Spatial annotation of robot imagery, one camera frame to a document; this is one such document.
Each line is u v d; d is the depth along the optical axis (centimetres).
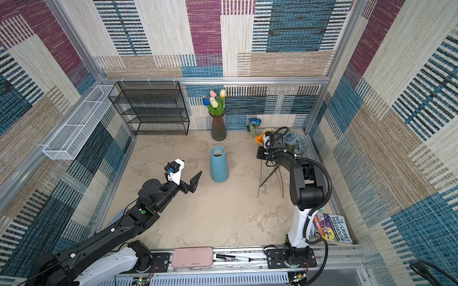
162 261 73
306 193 53
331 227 80
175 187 66
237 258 74
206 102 94
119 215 85
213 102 92
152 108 111
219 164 87
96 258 48
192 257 75
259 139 102
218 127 105
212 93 97
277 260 73
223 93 97
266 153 80
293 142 99
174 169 60
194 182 67
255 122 108
